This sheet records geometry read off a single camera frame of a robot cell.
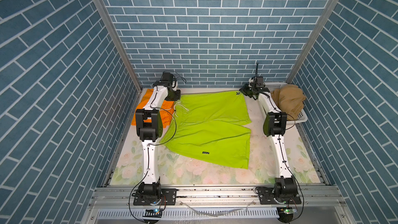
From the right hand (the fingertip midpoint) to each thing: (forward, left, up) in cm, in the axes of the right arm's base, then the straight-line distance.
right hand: (239, 87), depth 116 cm
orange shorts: (-38, +43, +16) cm, 59 cm away
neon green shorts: (-34, +19, -5) cm, 39 cm away
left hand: (-17, +44, +5) cm, 47 cm away
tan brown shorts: (-15, -31, +6) cm, 35 cm away
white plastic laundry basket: (-32, -11, +18) cm, 38 cm away
